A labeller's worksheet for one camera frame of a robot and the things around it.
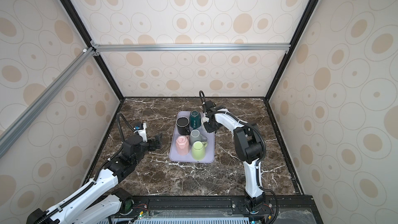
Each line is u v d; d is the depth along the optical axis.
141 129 0.69
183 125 0.93
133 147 0.58
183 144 0.85
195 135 0.87
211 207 0.75
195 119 0.97
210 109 0.74
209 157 0.91
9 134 0.51
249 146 0.54
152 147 0.71
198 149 0.82
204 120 0.97
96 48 0.90
